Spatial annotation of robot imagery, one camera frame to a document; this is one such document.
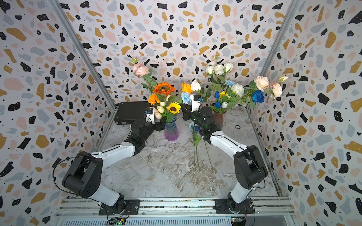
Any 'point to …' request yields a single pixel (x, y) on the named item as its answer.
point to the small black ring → (238, 127)
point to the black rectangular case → (127, 112)
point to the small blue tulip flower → (197, 138)
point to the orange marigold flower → (153, 99)
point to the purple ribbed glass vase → (171, 133)
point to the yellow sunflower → (174, 108)
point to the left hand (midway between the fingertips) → (161, 114)
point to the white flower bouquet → (226, 93)
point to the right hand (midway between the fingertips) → (181, 105)
